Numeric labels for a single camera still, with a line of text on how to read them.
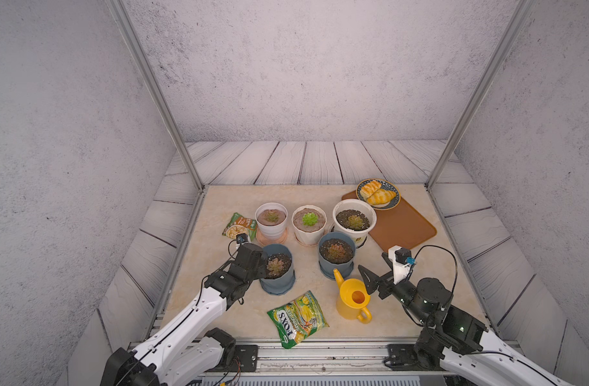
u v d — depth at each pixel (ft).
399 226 3.45
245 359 2.39
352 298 2.43
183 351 1.51
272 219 3.12
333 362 2.39
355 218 3.09
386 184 3.89
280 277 2.54
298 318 2.59
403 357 2.38
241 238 2.39
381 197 3.61
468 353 1.63
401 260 1.89
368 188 3.73
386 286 2.00
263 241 3.26
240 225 3.43
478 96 2.92
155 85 2.80
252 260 2.06
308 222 3.05
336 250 2.84
